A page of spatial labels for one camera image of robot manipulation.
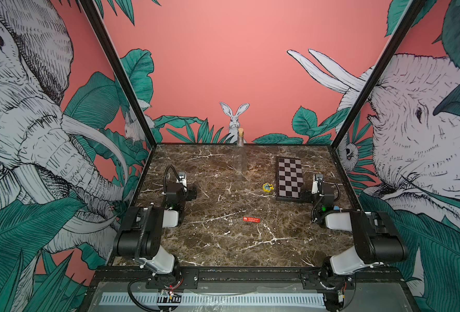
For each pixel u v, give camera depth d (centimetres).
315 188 84
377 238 46
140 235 43
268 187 101
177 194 72
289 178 103
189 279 73
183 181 84
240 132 82
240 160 106
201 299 70
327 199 72
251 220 90
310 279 73
